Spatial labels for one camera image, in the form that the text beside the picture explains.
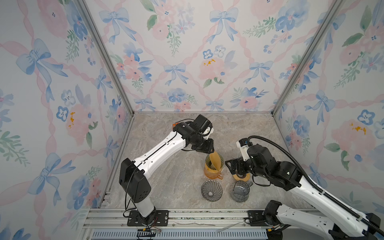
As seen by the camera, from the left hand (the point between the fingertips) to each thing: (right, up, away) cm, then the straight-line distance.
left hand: (213, 149), depth 75 cm
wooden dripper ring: (+20, -19, +12) cm, 30 cm away
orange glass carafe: (+1, -17, +13) cm, 21 cm away
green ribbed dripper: (-1, -8, +3) cm, 9 cm away
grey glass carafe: (+17, -25, +9) cm, 31 cm away
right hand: (+9, -4, -4) cm, 10 cm away
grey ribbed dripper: (0, -23, +6) cm, 24 cm away
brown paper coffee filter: (+2, -5, 0) cm, 6 cm away
